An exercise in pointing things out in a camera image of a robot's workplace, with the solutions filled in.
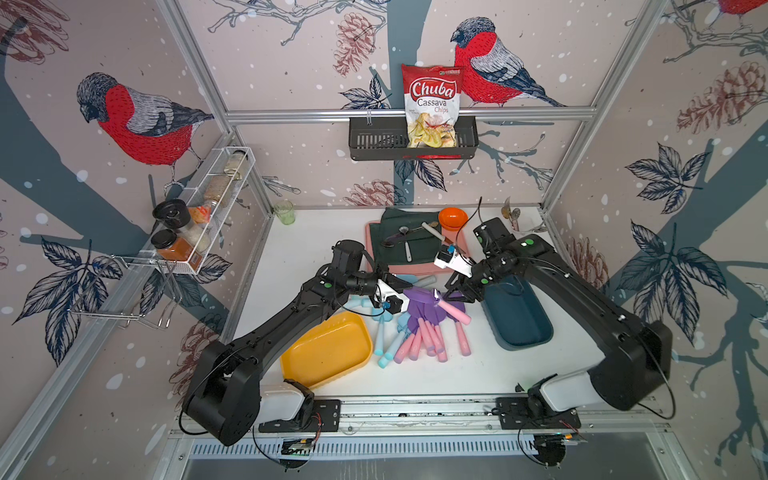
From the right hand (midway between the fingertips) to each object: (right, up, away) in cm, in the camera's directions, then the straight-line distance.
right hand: (448, 287), depth 77 cm
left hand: (-9, +4, -2) cm, 10 cm away
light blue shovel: (-17, -2, -18) cm, 25 cm away
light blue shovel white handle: (-7, -2, +20) cm, 22 cm away
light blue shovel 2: (-12, -14, +11) cm, 21 cm away
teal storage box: (+25, -12, +17) cm, 33 cm away
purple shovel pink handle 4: (-8, -14, +11) cm, 20 cm away
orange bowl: (+9, +20, +36) cm, 42 cm away
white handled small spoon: (-10, +15, +37) cm, 41 cm away
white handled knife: (+2, +14, +34) cm, 36 cm away
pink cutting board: (+9, +12, +34) cm, 37 cm away
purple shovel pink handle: (-4, -2, -3) cm, 6 cm away
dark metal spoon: (-16, +11, +33) cm, 38 cm away
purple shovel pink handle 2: (+2, -2, -4) cm, 5 cm away
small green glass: (-59, +24, +41) cm, 75 cm away
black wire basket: (-17, +49, +30) cm, 60 cm away
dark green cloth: (-12, +12, +35) cm, 39 cm away
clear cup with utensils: (+28, +20, +26) cm, 43 cm away
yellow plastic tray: (-33, -21, +9) cm, 40 cm away
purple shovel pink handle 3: (-2, -11, +11) cm, 16 cm away
